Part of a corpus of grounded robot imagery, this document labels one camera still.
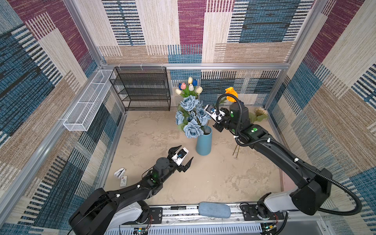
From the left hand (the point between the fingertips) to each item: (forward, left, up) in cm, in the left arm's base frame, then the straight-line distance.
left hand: (186, 149), depth 80 cm
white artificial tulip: (+35, -4, +14) cm, 38 cm away
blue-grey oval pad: (-26, -14, -13) cm, 32 cm away
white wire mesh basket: (+9, +50, +18) cm, 54 cm away
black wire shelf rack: (+51, +32, +2) cm, 60 cm away
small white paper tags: (-7, +38, -14) cm, 41 cm away
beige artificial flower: (+34, -55, -11) cm, 66 cm away
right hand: (+11, -13, +15) cm, 23 cm away
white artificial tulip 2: (+32, -8, +14) cm, 36 cm away
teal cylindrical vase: (+6, -10, -2) cm, 12 cm away
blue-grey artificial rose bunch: (+7, -3, +18) cm, 19 cm away
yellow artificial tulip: (+41, -3, +15) cm, 44 cm away
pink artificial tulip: (+35, +1, +15) cm, 38 cm away
